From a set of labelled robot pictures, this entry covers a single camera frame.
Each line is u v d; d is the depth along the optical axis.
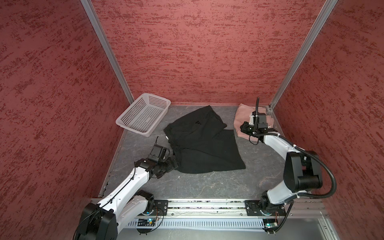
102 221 0.39
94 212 0.39
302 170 0.49
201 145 0.98
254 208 0.74
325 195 0.42
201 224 0.77
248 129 0.81
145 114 1.14
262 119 0.73
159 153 0.66
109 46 0.86
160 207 0.74
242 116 1.11
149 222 0.70
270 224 0.70
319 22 0.76
